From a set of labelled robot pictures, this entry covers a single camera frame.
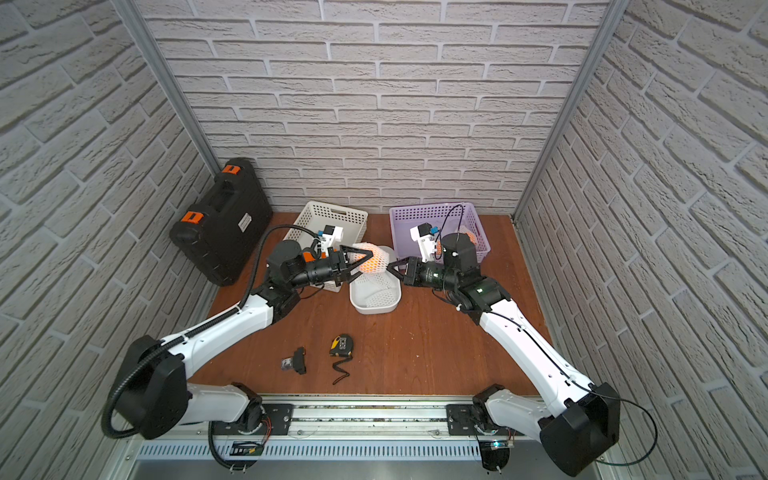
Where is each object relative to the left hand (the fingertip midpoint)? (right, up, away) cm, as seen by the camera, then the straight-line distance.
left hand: (377, 259), depth 68 cm
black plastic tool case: (-48, +6, +20) cm, 53 cm away
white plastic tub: (-8, -12, +29) cm, 32 cm away
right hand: (+4, -2, +2) cm, 5 cm away
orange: (0, -1, 0) cm, 1 cm away
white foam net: (+1, -13, +22) cm, 26 cm away
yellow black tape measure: (-12, -26, +16) cm, 32 cm away
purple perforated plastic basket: (+24, +13, +50) cm, 57 cm away
